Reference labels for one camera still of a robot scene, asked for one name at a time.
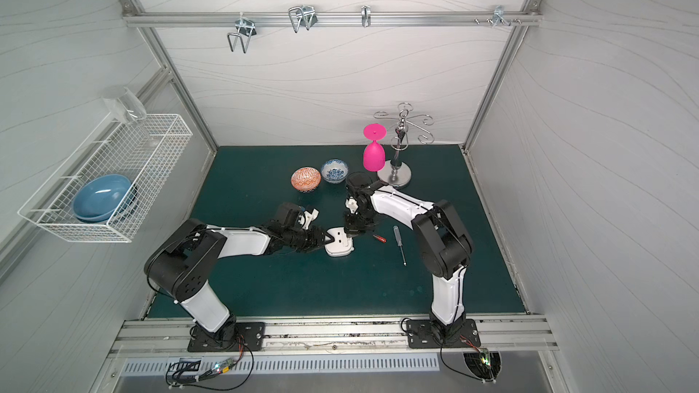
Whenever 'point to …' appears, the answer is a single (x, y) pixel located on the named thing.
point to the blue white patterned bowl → (334, 170)
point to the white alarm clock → (341, 246)
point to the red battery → (379, 237)
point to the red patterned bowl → (306, 179)
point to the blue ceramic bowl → (97, 198)
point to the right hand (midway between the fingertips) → (347, 232)
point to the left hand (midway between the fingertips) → (332, 243)
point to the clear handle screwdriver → (400, 242)
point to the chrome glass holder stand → (399, 173)
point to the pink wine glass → (374, 155)
